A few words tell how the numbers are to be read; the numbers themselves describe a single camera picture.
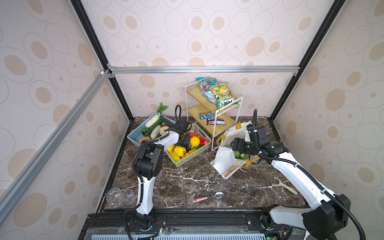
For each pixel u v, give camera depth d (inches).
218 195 31.6
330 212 15.0
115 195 32.2
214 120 31.5
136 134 41.4
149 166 21.8
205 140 39.1
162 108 44.3
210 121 37.0
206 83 35.2
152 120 43.0
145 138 40.6
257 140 23.0
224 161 33.7
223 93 31.0
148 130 41.3
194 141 37.0
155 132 41.4
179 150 36.1
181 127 32.1
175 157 36.2
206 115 38.3
